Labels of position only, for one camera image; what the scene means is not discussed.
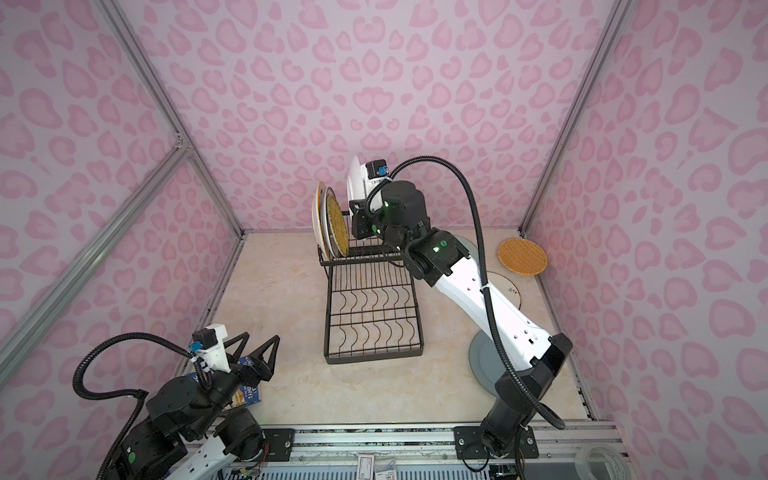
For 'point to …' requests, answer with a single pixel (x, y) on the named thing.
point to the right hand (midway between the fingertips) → (351, 199)
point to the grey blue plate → (486, 362)
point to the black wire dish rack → (371, 311)
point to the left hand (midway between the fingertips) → (263, 334)
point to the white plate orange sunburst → (325, 226)
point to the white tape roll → (616, 465)
